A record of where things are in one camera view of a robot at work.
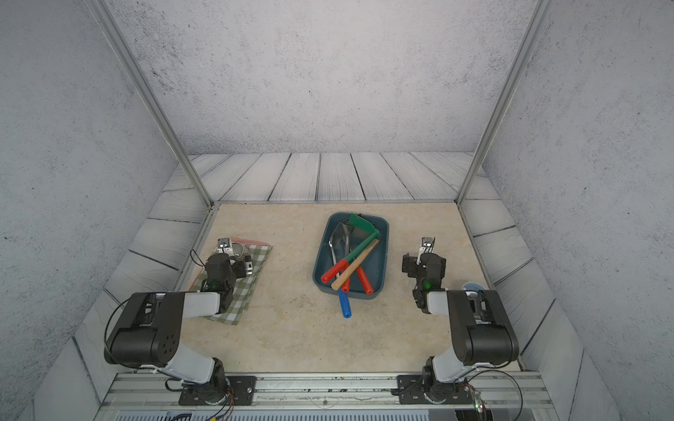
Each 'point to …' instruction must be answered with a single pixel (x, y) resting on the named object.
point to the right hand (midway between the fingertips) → (425, 253)
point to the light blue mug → (472, 286)
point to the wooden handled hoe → (334, 285)
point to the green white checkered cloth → (257, 255)
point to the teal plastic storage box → (375, 267)
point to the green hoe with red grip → (364, 226)
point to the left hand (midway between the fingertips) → (236, 254)
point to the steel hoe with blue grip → (333, 246)
